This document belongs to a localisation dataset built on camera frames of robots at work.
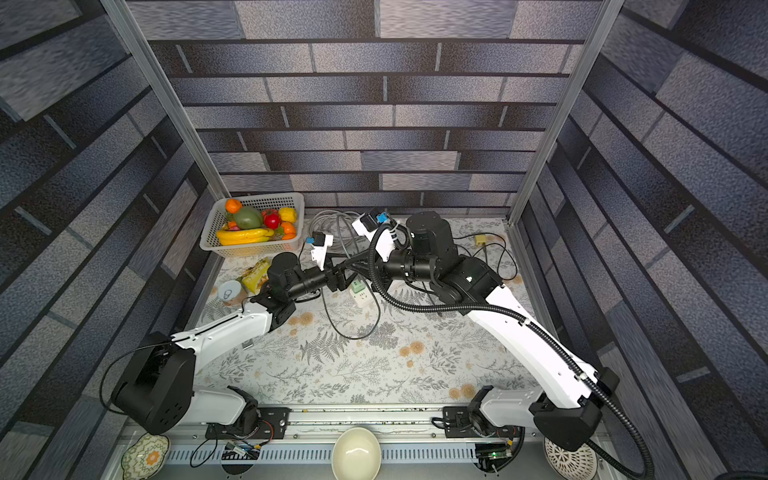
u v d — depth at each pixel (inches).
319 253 27.5
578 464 26.3
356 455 26.7
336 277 27.5
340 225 46.1
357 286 28.8
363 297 37.3
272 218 43.0
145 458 26.9
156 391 16.5
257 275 38.5
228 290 36.4
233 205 43.0
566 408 15.3
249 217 42.1
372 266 16.3
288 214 44.8
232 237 40.7
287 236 41.9
